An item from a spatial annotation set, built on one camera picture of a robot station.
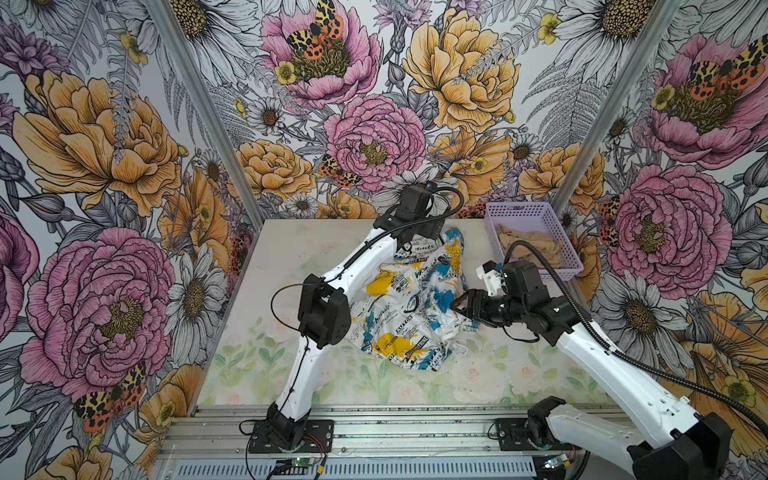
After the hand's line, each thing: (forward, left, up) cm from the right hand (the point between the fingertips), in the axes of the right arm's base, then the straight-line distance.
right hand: (461, 316), depth 74 cm
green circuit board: (-27, +41, -21) cm, 54 cm away
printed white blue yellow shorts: (+13, +13, -17) cm, 25 cm away
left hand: (+30, +9, +3) cm, 32 cm away
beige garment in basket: (+34, -36, -12) cm, 50 cm away
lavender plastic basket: (+53, -42, -18) cm, 70 cm away
